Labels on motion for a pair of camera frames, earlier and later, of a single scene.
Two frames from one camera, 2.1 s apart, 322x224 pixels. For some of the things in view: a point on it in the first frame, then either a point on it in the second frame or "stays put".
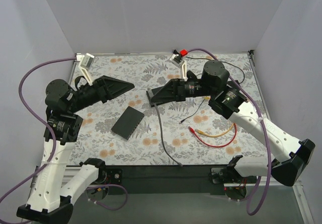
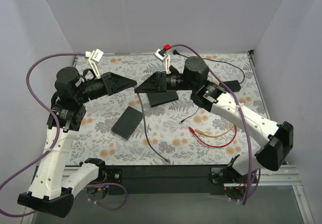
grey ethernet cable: (170, 156) -> (144, 124)
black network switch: (128, 123) stays put
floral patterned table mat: (127, 130) stays put
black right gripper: (178, 89) -> (162, 81)
